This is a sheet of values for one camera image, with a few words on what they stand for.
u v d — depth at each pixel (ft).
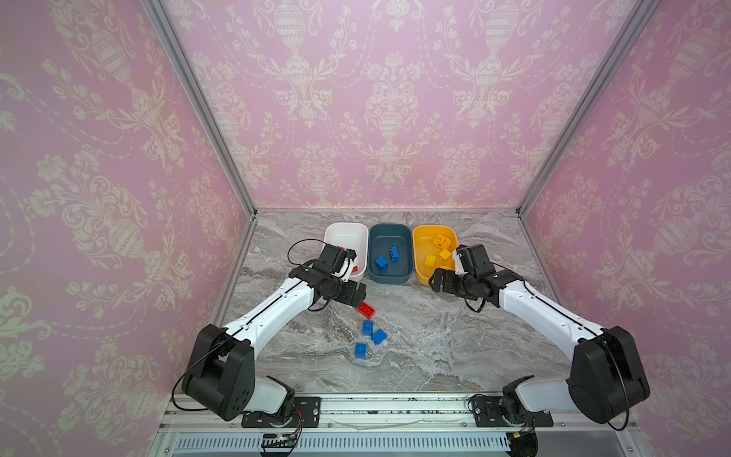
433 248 3.55
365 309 3.00
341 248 3.56
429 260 3.37
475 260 2.21
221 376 1.36
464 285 2.40
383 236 3.59
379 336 2.85
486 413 2.40
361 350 2.67
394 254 3.37
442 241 3.49
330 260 2.20
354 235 3.59
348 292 2.49
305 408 2.46
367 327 2.82
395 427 2.39
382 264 3.33
